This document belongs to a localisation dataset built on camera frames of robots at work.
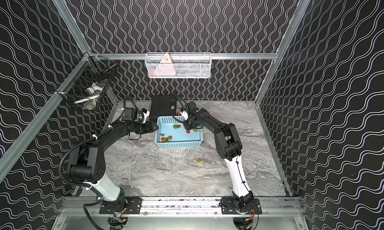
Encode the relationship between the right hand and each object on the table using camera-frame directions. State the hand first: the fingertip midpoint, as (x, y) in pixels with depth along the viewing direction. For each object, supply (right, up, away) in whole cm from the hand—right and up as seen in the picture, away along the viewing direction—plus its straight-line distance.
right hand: (187, 125), depth 102 cm
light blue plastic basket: (-11, -5, 0) cm, 12 cm away
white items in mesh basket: (-54, +19, -17) cm, 60 cm away
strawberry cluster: (-14, -9, -5) cm, 18 cm away
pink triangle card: (-13, +36, -13) cm, 40 cm away
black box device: (-18, +14, +8) cm, 24 cm away
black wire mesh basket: (-63, +24, -10) cm, 68 cm away
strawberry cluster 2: (+1, -5, 0) cm, 5 cm away
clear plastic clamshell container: (+7, -19, -14) cm, 25 cm away
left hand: (-20, +1, -11) cm, 23 cm away
